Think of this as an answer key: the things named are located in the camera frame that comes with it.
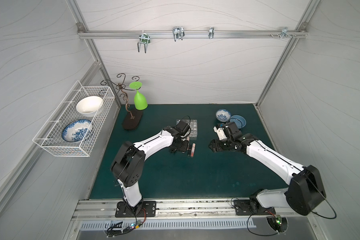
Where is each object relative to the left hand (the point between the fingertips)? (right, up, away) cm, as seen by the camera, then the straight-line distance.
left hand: (184, 148), depth 88 cm
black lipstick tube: (+3, -2, +5) cm, 6 cm away
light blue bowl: (+41, +16, +20) cm, 48 cm away
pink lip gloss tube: (+5, -3, +5) cm, 8 cm away
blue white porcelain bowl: (+30, +21, +24) cm, 43 cm away
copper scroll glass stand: (-40, +15, +20) cm, 47 cm away
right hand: (+17, +3, -4) cm, 18 cm away
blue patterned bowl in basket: (-48, +13, -23) cm, 55 cm away
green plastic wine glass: (-28, +28, +3) cm, 40 cm away
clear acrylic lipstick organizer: (+6, +14, +16) cm, 22 cm away
